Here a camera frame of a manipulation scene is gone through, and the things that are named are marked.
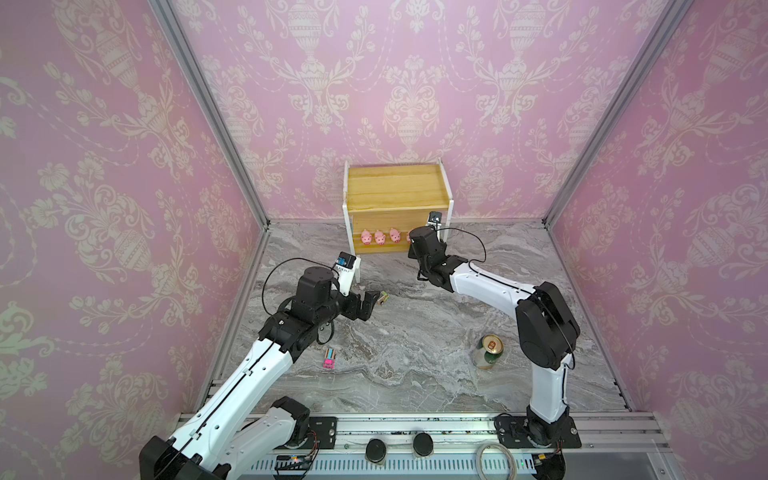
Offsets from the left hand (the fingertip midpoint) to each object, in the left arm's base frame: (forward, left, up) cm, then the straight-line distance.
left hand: (366, 288), depth 75 cm
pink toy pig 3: (+22, -8, -4) cm, 24 cm away
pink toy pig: (+21, +1, -4) cm, 22 cm away
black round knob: (-33, -3, -13) cm, 35 cm away
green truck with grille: (+10, -5, -21) cm, 23 cm away
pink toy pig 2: (+21, -3, -4) cm, 22 cm away
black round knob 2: (-31, -14, -13) cm, 37 cm away
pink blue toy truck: (-11, +11, -20) cm, 25 cm away
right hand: (+22, -16, -4) cm, 27 cm away
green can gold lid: (-10, -33, -11) cm, 36 cm away
